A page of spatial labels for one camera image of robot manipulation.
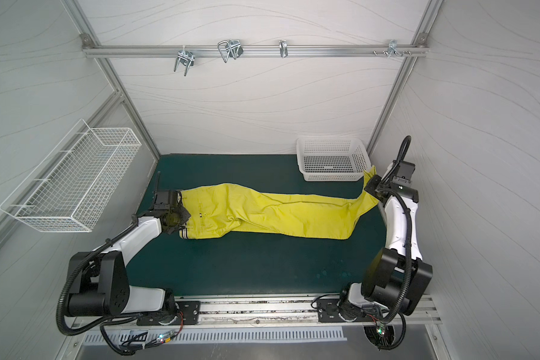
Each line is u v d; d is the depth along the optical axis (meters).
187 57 0.78
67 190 0.68
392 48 0.76
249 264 0.89
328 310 0.73
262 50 0.79
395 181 0.61
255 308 0.76
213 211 0.98
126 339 0.70
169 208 0.70
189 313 0.74
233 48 0.76
